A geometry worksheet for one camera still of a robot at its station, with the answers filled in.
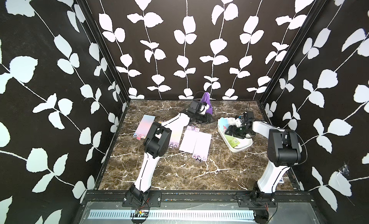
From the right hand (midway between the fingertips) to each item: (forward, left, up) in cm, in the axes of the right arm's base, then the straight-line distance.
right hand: (228, 131), depth 98 cm
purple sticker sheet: (-4, +37, -3) cm, 37 cm away
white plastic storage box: (+4, +4, +3) cm, 7 cm away
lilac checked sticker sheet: (-5, +27, -4) cm, 28 cm away
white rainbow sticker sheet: (-6, -2, -2) cm, 7 cm away
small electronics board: (-47, +51, -3) cm, 70 cm away
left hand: (+3, +10, +9) cm, 14 cm away
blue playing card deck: (-31, -25, -3) cm, 40 cm away
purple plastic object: (+18, +16, +13) cm, 28 cm away
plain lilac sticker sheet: (-12, +20, -4) cm, 24 cm away
